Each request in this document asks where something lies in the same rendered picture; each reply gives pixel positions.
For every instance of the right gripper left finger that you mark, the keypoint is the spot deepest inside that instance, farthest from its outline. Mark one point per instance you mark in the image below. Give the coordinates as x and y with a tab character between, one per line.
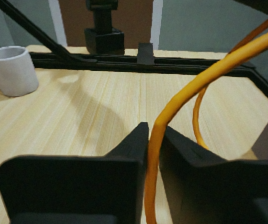
75	184

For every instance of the grey cup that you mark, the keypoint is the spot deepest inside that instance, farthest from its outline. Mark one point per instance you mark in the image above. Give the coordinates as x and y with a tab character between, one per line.
17	75

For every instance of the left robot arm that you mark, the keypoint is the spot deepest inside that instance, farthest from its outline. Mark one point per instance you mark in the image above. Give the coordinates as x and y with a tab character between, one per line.
102	15

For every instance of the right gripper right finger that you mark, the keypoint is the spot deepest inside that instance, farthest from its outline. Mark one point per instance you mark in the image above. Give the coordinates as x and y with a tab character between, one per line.
202	187

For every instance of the orange cable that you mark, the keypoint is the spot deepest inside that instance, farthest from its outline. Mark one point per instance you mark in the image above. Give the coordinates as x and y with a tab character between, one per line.
237	56

